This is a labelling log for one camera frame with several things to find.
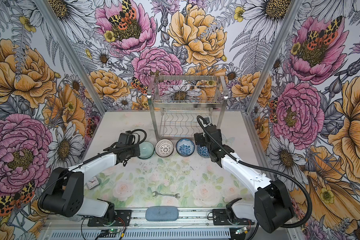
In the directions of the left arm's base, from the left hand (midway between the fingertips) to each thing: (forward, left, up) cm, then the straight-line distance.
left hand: (135, 153), depth 92 cm
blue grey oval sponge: (-32, -18, -2) cm, 37 cm away
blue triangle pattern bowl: (+3, -41, -3) cm, 42 cm away
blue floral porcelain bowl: (+5, -30, -1) cm, 31 cm away
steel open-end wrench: (-23, -25, -5) cm, 34 cm away
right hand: (+3, -41, +13) cm, 43 cm away
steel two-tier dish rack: (+44, -27, +2) cm, 52 cm away
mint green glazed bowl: (+3, -6, 0) cm, 7 cm away
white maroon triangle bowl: (+5, -17, -2) cm, 18 cm away
